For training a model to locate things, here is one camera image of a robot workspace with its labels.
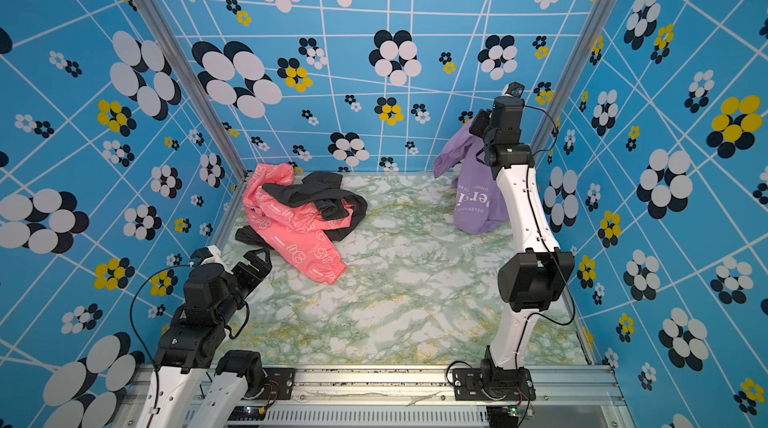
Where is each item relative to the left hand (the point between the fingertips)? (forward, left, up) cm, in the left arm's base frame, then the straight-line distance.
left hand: (261, 257), depth 73 cm
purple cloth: (+25, -61, -9) cm, 67 cm away
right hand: (+34, -59, +19) cm, 70 cm away
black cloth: (+33, -8, -11) cm, 35 cm away
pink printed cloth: (+16, -1, -13) cm, 20 cm away
